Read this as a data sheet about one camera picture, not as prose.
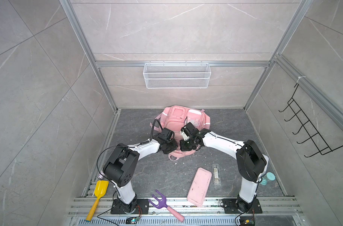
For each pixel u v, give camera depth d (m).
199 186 0.78
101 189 0.79
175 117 1.06
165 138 0.73
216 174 0.83
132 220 0.69
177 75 1.01
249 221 0.70
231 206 0.73
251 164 0.48
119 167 0.47
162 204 0.75
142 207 0.73
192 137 0.71
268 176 0.76
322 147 0.59
